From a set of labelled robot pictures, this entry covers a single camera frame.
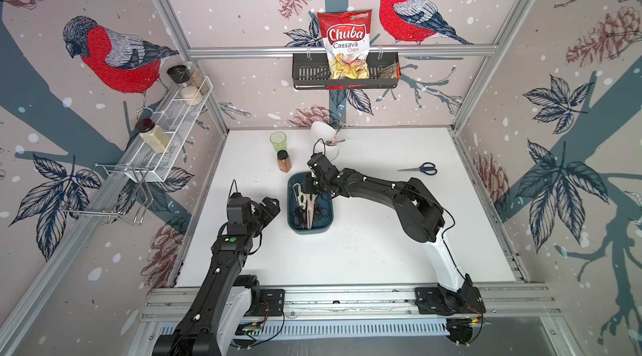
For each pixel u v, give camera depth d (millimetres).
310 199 925
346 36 812
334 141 1055
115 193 595
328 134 1063
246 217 667
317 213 899
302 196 951
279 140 1087
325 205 931
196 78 853
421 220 542
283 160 1003
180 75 778
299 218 896
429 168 1063
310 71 950
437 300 728
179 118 825
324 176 744
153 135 658
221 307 488
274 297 750
